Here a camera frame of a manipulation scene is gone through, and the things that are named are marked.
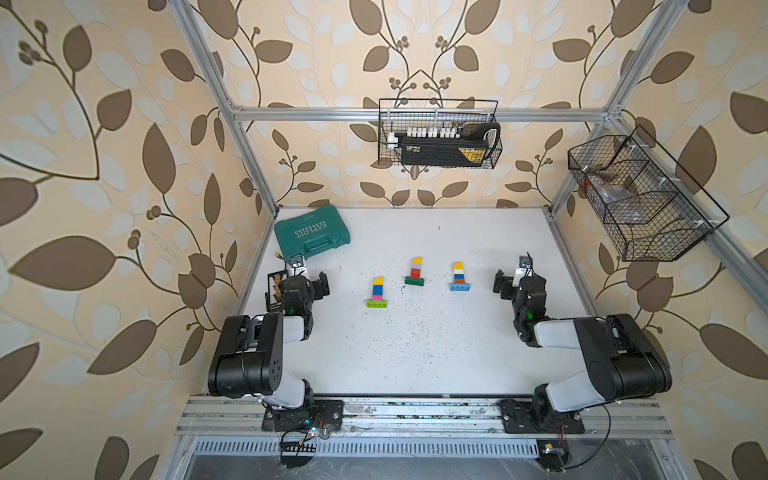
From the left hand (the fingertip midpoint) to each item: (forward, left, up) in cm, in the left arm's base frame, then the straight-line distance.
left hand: (308, 272), depth 93 cm
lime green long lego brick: (-8, -22, -6) cm, 24 cm away
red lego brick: (+2, -34, -5) cm, 35 cm away
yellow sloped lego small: (+10, -36, -8) cm, 38 cm away
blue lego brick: (-2, -22, -6) cm, 23 cm away
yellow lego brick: (+1, -22, -7) cm, 23 cm away
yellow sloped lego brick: (+7, -50, -6) cm, 51 cm away
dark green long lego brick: (0, -34, -5) cm, 35 cm away
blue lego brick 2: (-4, -22, -5) cm, 23 cm away
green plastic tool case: (+20, +3, -3) cm, 20 cm away
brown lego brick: (+1, -49, -5) cm, 50 cm away
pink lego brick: (-6, -22, -6) cm, 24 cm away
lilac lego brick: (+8, -35, -8) cm, 37 cm away
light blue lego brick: (-2, -49, -5) cm, 49 cm away
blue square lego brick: (+2, -49, -5) cm, 50 cm away
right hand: (0, -66, +1) cm, 66 cm away
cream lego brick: (+4, -49, -4) cm, 49 cm away
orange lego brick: (+4, -34, -4) cm, 35 cm away
